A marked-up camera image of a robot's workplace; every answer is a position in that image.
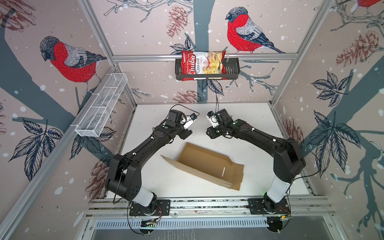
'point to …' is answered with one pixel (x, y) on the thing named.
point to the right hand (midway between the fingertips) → (208, 133)
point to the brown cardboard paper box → (210, 165)
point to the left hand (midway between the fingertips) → (186, 124)
